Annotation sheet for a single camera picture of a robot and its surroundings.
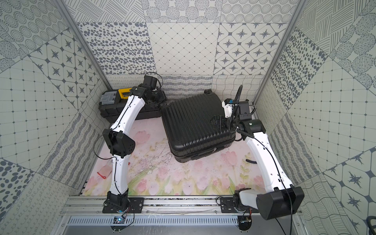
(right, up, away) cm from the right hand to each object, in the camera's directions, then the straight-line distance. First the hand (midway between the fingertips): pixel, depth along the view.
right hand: (218, 123), depth 76 cm
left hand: (-28, +14, +14) cm, 34 cm away
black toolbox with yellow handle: (-70, +13, +22) cm, 74 cm away
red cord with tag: (-66, -29, +9) cm, 72 cm away
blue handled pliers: (+23, -25, +13) cm, 36 cm away
